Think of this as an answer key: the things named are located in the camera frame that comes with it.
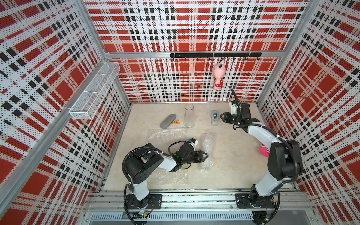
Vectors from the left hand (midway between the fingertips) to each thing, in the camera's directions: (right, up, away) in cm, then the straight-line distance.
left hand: (207, 156), depth 87 cm
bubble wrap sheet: (-32, +9, +11) cm, 35 cm away
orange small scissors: (-21, +21, +21) cm, 36 cm away
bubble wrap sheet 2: (+1, +9, +3) cm, 10 cm away
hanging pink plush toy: (+8, +56, +4) cm, 56 cm away
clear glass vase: (-11, +23, +14) cm, 30 cm away
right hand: (+12, +26, +5) cm, 29 cm away
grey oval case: (-28, +22, +20) cm, 40 cm away
